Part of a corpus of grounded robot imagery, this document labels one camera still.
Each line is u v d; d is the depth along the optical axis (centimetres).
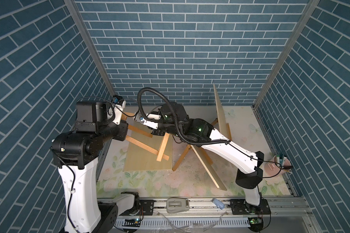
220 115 74
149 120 47
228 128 104
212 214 73
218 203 75
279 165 82
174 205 71
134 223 72
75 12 71
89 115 35
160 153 56
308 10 72
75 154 30
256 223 72
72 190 31
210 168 84
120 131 48
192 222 71
